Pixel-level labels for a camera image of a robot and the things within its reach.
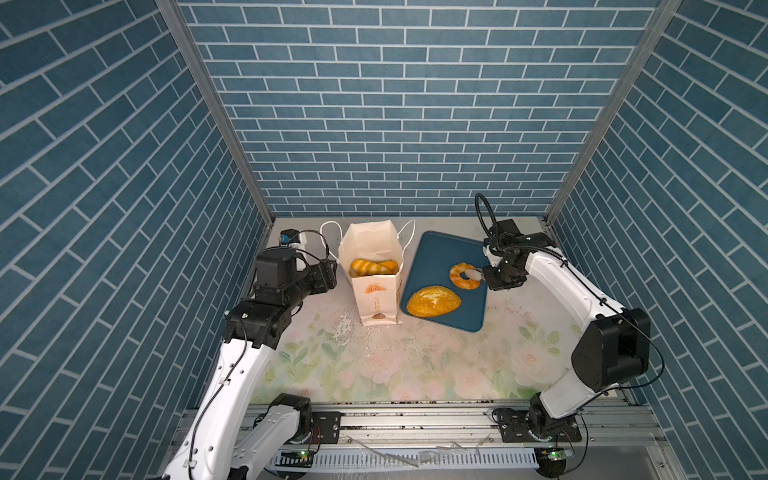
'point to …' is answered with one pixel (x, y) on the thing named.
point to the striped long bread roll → (362, 268)
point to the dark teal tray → (428, 262)
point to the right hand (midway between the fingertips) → (492, 279)
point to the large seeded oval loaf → (432, 301)
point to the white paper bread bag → (378, 297)
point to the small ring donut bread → (459, 281)
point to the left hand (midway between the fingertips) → (327, 263)
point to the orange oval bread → (391, 265)
